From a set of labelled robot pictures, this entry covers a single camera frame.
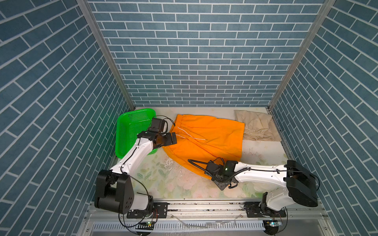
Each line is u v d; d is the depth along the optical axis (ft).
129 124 3.54
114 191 1.35
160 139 2.53
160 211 2.42
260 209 2.21
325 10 2.37
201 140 3.26
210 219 2.41
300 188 1.39
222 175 1.96
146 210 2.07
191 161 2.22
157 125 2.20
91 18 2.42
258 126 3.45
